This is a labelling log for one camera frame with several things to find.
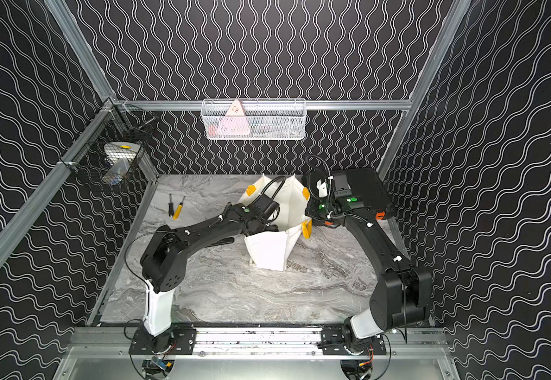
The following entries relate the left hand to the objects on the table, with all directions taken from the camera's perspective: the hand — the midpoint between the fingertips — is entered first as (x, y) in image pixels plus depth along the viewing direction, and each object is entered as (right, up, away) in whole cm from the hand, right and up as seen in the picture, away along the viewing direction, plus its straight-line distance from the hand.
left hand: (266, 228), depth 91 cm
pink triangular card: (-12, +41, -2) cm, 42 cm away
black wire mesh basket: (-55, +27, -10) cm, 62 cm away
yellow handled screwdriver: (-40, +7, +15) cm, 44 cm away
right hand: (+15, +8, -7) cm, 18 cm away
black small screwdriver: (-45, +8, +18) cm, 49 cm away
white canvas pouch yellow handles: (+1, -5, -13) cm, 14 cm away
